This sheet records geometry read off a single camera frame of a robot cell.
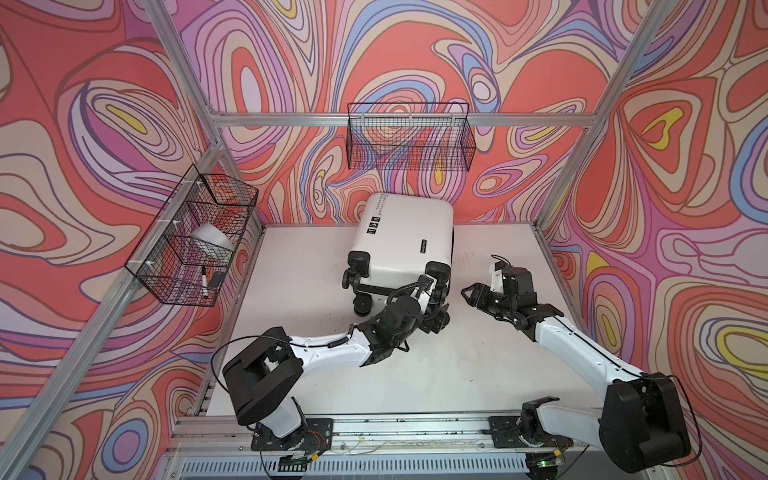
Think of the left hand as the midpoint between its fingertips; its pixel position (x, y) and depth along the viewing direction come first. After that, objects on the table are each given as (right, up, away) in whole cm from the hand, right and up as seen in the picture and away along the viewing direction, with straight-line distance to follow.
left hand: (438, 297), depth 80 cm
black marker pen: (-59, +5, -7) cm, 60 cm away
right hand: (+10, -2, +7) cm, 12 cm away
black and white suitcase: (-10, +16, +9) cm, 21 cm away
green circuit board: (-37, -38, -9) cm, 54 cm away
